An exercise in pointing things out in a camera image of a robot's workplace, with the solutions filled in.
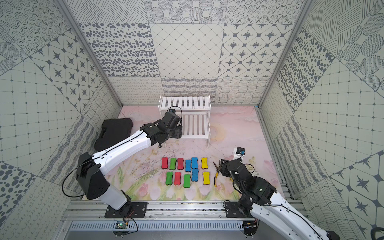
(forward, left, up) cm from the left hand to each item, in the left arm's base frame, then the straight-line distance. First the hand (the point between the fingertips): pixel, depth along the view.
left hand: (176, 126), depth 82 cm
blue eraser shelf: (-19, -11, -22) cm, 31 cm away
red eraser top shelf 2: (-12, -1, -22) cm, 25 cm away
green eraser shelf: (-22, -6, -23) cm, 32 cm away
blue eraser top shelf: (-14, -7, -20) cm, 25 cm away
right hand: (-18, -27, -8) cm, 33 cm away
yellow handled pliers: (-19, -23, -22) cm, 37 cm away
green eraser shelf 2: (-22, +4, -21) cm, 30 cm away
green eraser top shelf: (-12, +3, -21) cm, 24 cm away
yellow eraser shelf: (-21, -17, -22) cm, 35 cm away
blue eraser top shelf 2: (-12, -10, -22) cm, 27 cm away
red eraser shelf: (-22, -1, -22) cm, 31 cm away
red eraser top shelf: (-12, +9, -23) cm, 27 cm away
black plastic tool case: (+7, +45, -15) cm, 48 cm away
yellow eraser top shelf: (-13, -16, -20) cm, 29 cm away
